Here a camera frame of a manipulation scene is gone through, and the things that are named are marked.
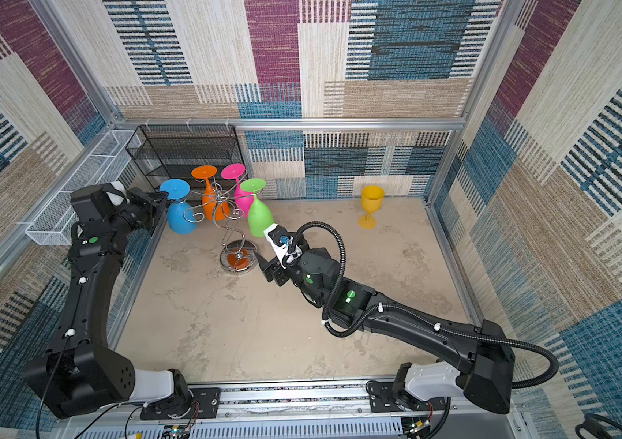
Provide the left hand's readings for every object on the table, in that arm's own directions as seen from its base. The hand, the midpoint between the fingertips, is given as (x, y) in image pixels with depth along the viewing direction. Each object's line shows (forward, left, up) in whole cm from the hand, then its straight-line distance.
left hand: (168, 184), depth 72 cm
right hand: (-16, -27, -5) cm, 32 cm away
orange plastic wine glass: (+2, -9, -10) cm, 14 cm away
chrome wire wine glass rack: (+2, -11, -35) cm, 36 cm away
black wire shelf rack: (+35, +16, -14) cm, 41 cm away
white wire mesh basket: (-9, +27, -4) cm, 29 cm away
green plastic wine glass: (0, -22, -14) cm, 26 cm away
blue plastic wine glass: (+1, +1, -13) cm, 13 cm away
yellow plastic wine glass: (+16, -59, -21) cm, 65 cm away
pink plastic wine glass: (+9, -15, -14) cm, 23 cm away
